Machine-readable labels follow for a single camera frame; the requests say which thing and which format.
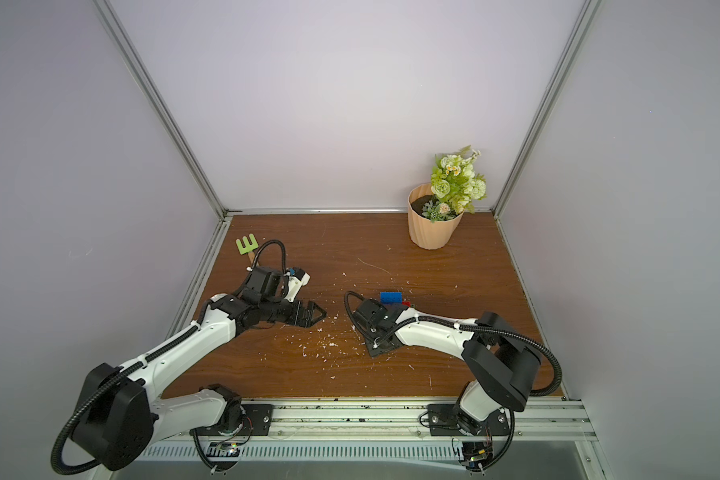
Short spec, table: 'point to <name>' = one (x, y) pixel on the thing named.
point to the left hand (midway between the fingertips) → (318, 311)
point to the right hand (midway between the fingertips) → (376, 343)
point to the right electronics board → (477, 454)
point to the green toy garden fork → (247, 248)
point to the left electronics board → (223, 449)
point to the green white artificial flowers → (455, 186)
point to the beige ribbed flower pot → (427, 233)
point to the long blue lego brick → (391, 297)
